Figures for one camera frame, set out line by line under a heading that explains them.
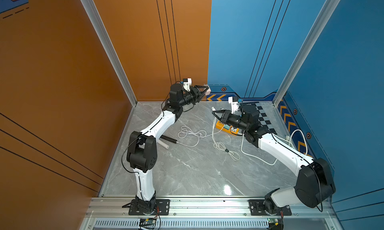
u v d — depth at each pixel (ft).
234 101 2.34
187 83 2.58
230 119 2.27
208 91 2.58
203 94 2.59
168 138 3.22
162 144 3.12
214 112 2.47
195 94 2.40
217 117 2.44
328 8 2.38
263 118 3.47
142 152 1.65
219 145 2.78
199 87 2.51
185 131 3.33
